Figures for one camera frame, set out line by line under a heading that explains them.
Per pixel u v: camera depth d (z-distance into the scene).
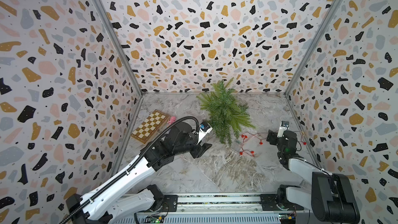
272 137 0.83
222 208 0.73
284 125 0.78
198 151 0.59
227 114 0.73
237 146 0.94
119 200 0.51
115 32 0.87
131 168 0.43
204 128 0.58
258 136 0.98
